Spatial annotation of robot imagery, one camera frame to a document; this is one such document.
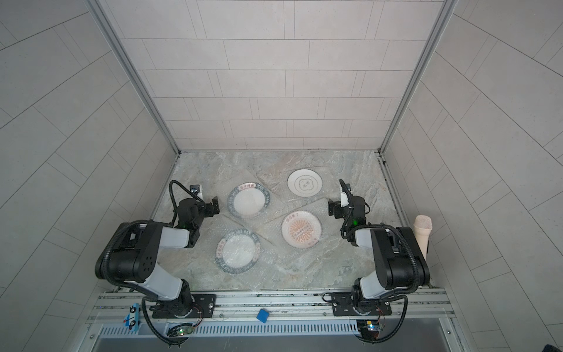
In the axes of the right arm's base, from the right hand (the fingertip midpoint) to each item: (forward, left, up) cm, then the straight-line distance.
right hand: (341, 196), depth 95 cm
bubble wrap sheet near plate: (-30, +33, -1) cm, 44 cm away
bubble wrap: (-18, +7, -2) cm, 19 cm away
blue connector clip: (-40, +73, 0) cm, 83 cm away
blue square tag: (-41, +33, -4) cm, 53 cm away
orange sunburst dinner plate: (-13, +18, -3) cm, 23 cm away
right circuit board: (-47, 0, -6) cm, 47 cm away
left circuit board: (-44, +58, -1) cm, 72 cm away
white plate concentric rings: (+10, +15, -2) cm, 18 cm away
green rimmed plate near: (-21, +43, -1) cm, 48 cm away
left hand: (+4, +58, +2) cm, 58 cm away
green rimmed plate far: (+2, +41, -2) cm, 41 cm away
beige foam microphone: (-26, -15, +21) cm, 37 cm away
